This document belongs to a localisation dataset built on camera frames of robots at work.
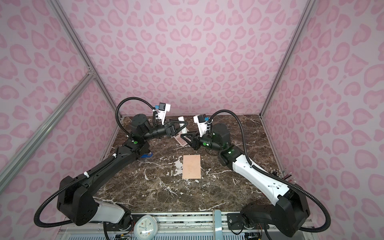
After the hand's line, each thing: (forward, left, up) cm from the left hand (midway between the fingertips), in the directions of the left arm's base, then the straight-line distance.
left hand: (187, 121), depth 65 cm
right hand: (-3, +2, -5) cm, 7 cm away
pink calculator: (+15, +7, -37) cm, 40 cm away
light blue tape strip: (-34, -13, -34) cm, 50 cm away
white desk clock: (-35, +21, -34) cm, 53 cm away
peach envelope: (-3, 0, -38) cm, 38 cm away
